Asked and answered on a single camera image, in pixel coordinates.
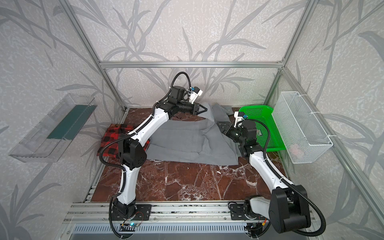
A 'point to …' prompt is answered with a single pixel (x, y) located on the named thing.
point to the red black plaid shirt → (113, 131)
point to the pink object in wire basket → (294, 148)
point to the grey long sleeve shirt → (194, 139)
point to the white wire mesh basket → (304, 139)
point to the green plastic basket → (264, 114)
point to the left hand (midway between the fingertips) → (208, 105)
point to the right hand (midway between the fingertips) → (219, 119)
